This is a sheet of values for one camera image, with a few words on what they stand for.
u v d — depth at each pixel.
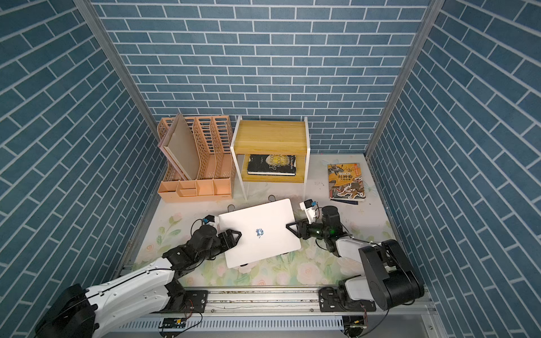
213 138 1.10
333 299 0.74
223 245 0.72
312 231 0.77
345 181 1.07
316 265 0.83
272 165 0.93
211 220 0.78
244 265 0.81
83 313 0.40
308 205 0.80
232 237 0.76
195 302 0.73
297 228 0.85
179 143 0.94
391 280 0.43
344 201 1.00
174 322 0.72
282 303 0.75
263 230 0.83
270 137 0.83
